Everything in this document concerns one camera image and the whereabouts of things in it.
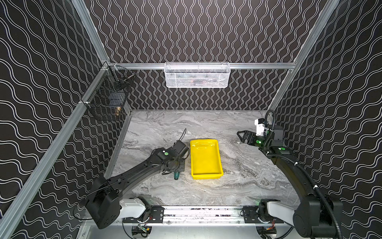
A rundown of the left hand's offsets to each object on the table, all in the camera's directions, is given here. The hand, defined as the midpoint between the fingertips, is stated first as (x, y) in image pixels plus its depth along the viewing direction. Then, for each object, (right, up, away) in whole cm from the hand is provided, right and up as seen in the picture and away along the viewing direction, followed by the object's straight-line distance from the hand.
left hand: (184, 168), depth 79 cm
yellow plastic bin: (+13, +1, +17) cm, 21 cm away
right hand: (+34, +18, +4) cm, 38 cm away
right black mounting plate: (+33, -22, -6) cm, 40 cm away
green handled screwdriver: (-4, -3, -2) cm, 6 cm away
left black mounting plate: (-16, -22, -5) cm, 27 cm away
